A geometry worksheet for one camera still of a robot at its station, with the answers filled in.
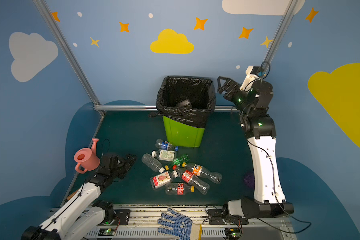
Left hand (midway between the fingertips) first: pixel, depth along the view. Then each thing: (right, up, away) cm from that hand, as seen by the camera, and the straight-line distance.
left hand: (136, 161), depth 84 cm
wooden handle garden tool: (-34, -18, -4) cm, 39 cm away
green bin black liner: (+28, +20, -2) cm, 34 cm away
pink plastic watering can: (-27, +2, -2) cm, 27 cm away
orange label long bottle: (+36, -6, +2) cm, 37 cm away
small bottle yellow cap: (+23, -13, -6) cm, 28 cm away
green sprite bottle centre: (+28, +1, +7) cm, 29 cm away
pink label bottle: (+13, -10, -2) cm, 17 cm away
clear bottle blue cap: (+15, +8, +13) cm, 22 cm away
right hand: (+45, +39, -25) cm, 65 cm away
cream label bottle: (+28, +36, +16) cm, 49 cm away
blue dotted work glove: (+27, -30, -12) cm, 42 cm away
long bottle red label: (+32, -10, -2) cm, 34 cm away
